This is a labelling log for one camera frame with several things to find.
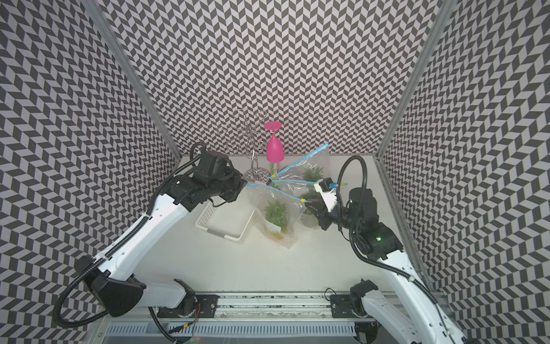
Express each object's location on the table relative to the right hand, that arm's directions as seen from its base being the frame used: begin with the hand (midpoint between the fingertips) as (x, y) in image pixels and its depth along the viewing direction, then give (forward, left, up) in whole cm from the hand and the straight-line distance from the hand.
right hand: (309, 207), depth 68 cm
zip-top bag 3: (+23, -3, -7) cm, 24 cm away
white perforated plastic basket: (+9, +33, -25) cm, 42 cm away
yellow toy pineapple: (+2, +11, -9) cm, 14 cm away
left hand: (+9, +20, +2) cm, 22 cm away
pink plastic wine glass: (+30, +12, -5) cm, 33 cm away
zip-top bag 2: (+12, +1, -9) cm, 15 cm away
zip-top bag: (+20, +20, -23) cm, 37 cm away
